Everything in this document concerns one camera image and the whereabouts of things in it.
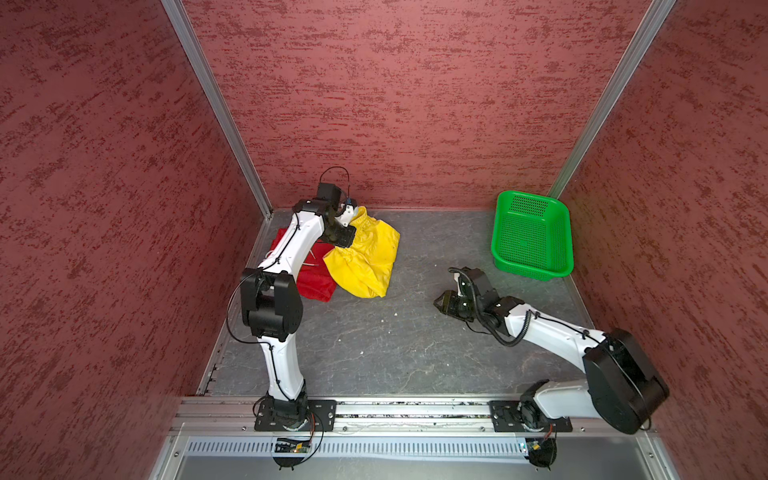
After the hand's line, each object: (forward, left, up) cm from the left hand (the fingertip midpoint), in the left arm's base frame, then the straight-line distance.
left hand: (347, 245), depth 91 cm
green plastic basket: (+18, -70, -15) cm, 73 cm away
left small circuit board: (-50, +10, -17) cm, 54 cm away
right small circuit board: (-51, -52, -16) cm, 74 cm away
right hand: (-17, -28, -9) cm, 34 cm away
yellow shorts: (-5, -6, -5) cm, 9 cm away
